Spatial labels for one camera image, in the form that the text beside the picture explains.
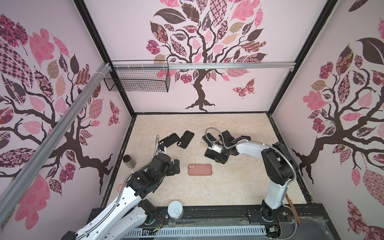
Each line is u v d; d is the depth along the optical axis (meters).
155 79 0.80
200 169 0.91
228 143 0.75
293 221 0.71
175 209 0.71
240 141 0.69
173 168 0.67
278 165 0.50
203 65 0.92
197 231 0.70
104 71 0.82
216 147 0.86
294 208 0.77
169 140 1.04
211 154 0.94
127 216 0.57
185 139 1.05
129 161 0.85
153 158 0.55
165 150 0.68
